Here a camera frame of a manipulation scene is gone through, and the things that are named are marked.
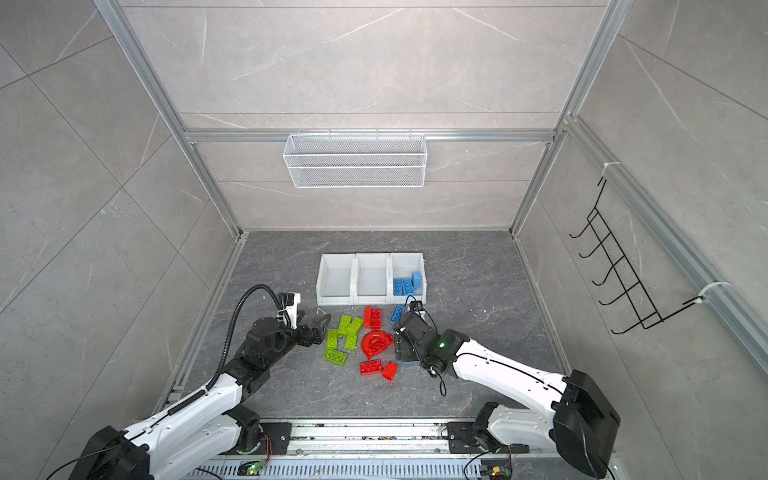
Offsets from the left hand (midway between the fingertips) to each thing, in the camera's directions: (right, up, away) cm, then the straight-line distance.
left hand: (317, 307), depth 83 cm
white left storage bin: (+2, +6, +21) cm, 22 cm away
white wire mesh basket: (+9, +47, +18) cm, 51 cm away
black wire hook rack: (+76, +6, -18) cm, 78 cm away
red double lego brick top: (+15, -5, +10) cm, 19 cm away
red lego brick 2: (+21, -18, +1) cm, 28 cm away
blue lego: (+24, +4, +17) cm, 29 cm away
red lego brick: (+15, -18, +1) cm, 23 cm away
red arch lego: (+16, -12, +7) cm, 21 cm away
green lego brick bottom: (+5, -15, +3) cm, 16 cm away
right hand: (+26, -8, 0) cm, 27 cm away
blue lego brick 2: (+30, +6, +17) cm, 35 cm away
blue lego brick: (+27, +4, +16) cm, 31 cm away
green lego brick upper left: (+6, -6, +10) cm, 14 cm away
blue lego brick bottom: (+27, -17, +3) cm, 32 cm away
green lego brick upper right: (+9, -9, +7) cm, 15 cm away
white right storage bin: (+25, +11, +25) cm, 37 cm away
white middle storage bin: (+14, +6, +21) cm, 27 cm away
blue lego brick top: (+23, -4, +13) cm, 27 cm away
